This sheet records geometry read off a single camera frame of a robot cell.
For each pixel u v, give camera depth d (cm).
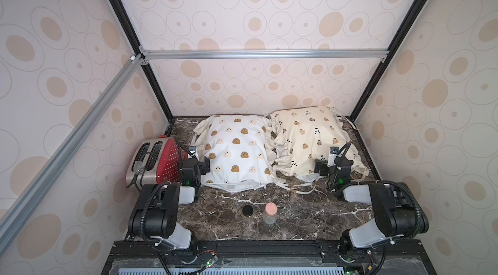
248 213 74
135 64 84
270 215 74
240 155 92
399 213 45
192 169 71
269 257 73
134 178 76
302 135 97
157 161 81
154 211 45
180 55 194
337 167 72
